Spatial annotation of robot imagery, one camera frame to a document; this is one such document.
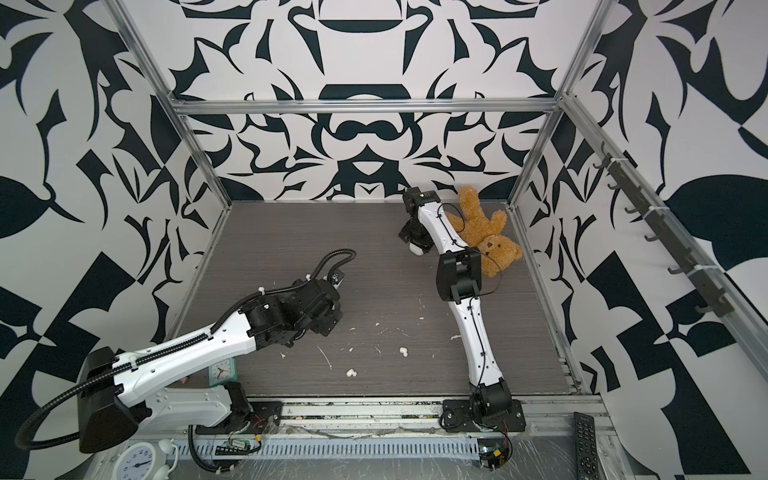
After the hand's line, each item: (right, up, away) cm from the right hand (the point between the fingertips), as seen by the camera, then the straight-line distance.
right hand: (412, 240), depth 105 cm
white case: (+1, -3, -2) cm, 4 cm away
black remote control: (+36, -50, -37) cm, 72 cm away
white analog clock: (-64, -48, -39) cm, 89 cm away
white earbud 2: (-4, -31, -20) cm, 37 cm away
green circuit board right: (+16, -49, -34) cm, 62 cm away
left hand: (-25, -13, -28) cm, 40 cm away
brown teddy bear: (+24, +3, -3) cm, 24 cm away
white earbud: (-18, -35, -24) cm, 46 cm away
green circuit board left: (-43, -45, -37) cm, 73 cm away
